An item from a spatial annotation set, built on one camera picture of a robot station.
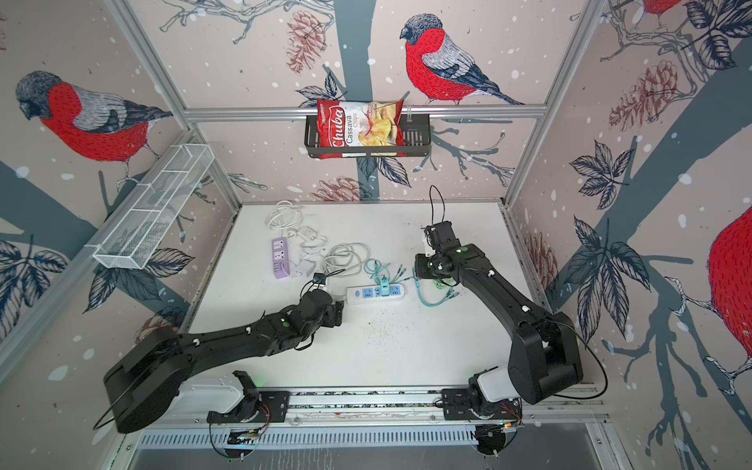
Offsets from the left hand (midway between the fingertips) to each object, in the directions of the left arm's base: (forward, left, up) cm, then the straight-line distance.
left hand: (333, 304), depth 86 cm
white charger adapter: (+32, +14, -4) cm, 35 cm away
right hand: (+7, -25, +7) cm, 27 cm away
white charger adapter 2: (+15, +12, -4) cm, 20 cm away
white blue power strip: (+5, -9, -3) cm, 11 cm away
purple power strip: (+20, +21, -3) cm, 29 cm away
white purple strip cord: (+35, +22, +2) cm, 41 cm away
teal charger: (+4, -16, +2) cm, 16 cm away
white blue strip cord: (+20, -2, -5) cm, 21 cm away
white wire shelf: (+6, +48, +24) cm, 54 cm away
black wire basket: (+45, -27, +27) cm, 59 cm away
